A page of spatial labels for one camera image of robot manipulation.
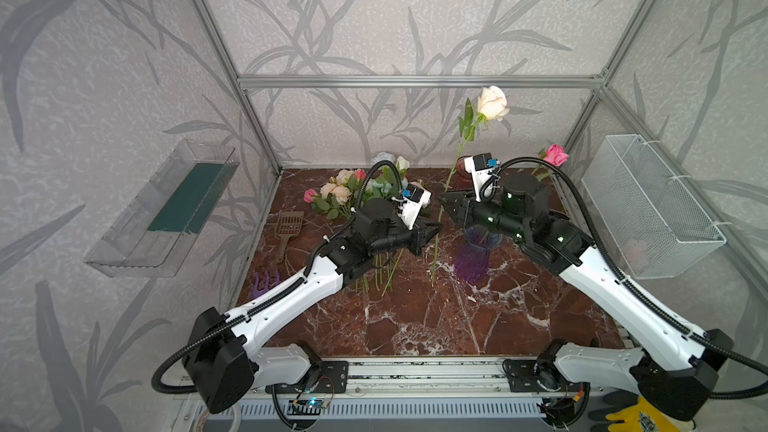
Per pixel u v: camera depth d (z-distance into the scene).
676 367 0.39
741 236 0.58
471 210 0.57
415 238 0.61
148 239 0.63
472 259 0.92
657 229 0.62
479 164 0.58
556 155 0.65
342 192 1.07
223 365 0.38
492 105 0.59
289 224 1.05
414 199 0.61
